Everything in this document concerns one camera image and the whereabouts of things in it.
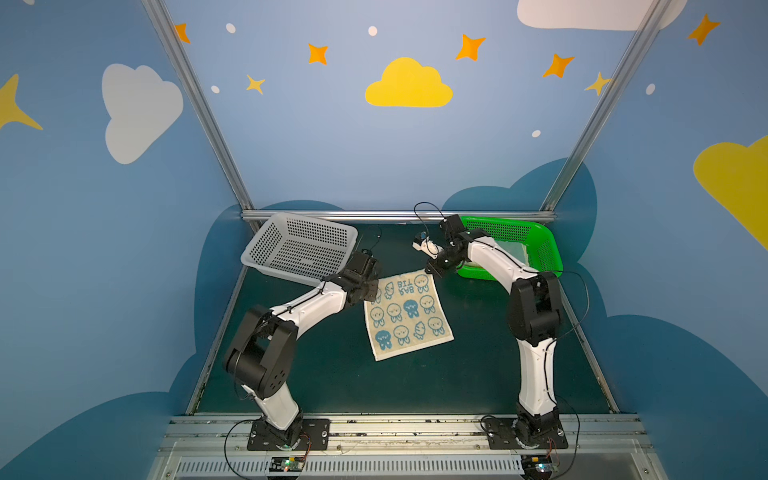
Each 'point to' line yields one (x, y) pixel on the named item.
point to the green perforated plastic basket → (542, 250)
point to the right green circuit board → (537, 466)
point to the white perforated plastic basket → (302, 248)
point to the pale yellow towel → (518, 250)
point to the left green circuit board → (287, 464)
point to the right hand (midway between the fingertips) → (431, 266)
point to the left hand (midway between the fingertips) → (371, 285)
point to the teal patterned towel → (407, 316)
